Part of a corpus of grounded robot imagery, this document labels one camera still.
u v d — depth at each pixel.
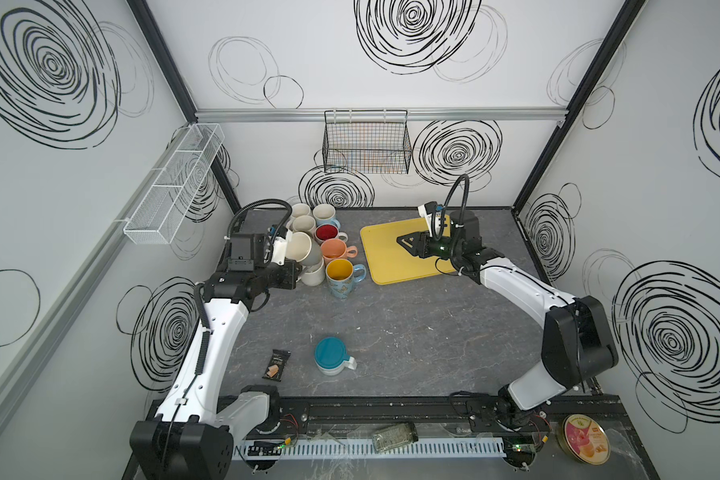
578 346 0.44
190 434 0.36
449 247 0.71
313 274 0.92
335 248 1.01
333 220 1.05
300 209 1.12
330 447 0.71
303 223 1.05
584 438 0.68
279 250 0.67
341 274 0.93
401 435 0.68
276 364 0.81
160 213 0.73
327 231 1.05
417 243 0.75
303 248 0.77
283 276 0.66
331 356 0.77
